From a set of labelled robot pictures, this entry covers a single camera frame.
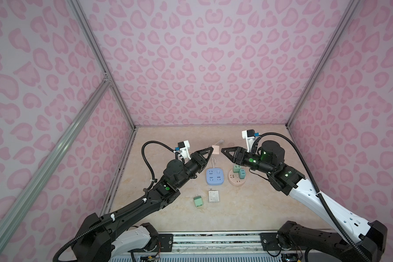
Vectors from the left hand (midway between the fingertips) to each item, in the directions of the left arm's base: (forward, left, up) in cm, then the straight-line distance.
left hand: (218, 152), depth 65 cm
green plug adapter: (+8, -12, -27) cm, 30 cm away
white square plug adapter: (-6, +1, -31) cm, 31 cm away
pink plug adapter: (+2, +1, -2) cm, 3 cm away
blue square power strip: (+5, -1, -32) cm, 32 cm away
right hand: (0, -2, 0) cm, 2 cm away
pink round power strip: (+3, -11, -31) cm, 33 cm away
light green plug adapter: (-8, +9, -32) cm, 34 cm away
